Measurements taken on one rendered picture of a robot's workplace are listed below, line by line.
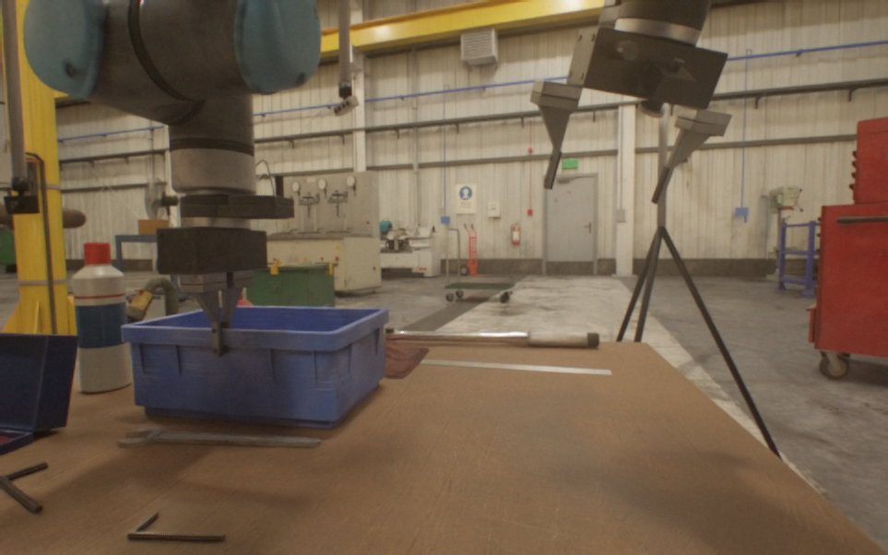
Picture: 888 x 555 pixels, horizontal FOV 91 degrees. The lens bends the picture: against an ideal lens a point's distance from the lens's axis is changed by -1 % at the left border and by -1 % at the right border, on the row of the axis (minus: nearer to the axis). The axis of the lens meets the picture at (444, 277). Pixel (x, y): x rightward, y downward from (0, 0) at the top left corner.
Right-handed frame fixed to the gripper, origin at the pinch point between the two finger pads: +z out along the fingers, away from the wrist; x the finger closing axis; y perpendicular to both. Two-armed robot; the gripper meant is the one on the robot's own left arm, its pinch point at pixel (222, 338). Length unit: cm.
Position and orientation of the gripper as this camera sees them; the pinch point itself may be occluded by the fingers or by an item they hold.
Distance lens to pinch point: 60.2
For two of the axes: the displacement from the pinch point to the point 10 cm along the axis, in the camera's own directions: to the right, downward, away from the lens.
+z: 0.1, 10.0, 0.7
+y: -9.8, 0.0, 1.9
